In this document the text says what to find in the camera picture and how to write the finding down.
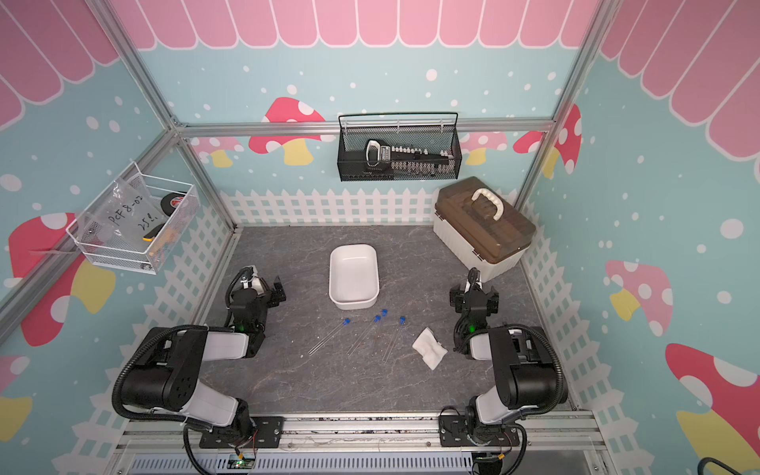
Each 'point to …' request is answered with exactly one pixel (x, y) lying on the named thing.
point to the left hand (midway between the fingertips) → (265, 283)
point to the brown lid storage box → (480, 227)
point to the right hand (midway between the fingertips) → (475, 285)
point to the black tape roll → (170, 201)
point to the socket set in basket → (414, 160)
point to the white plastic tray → (353, 276)
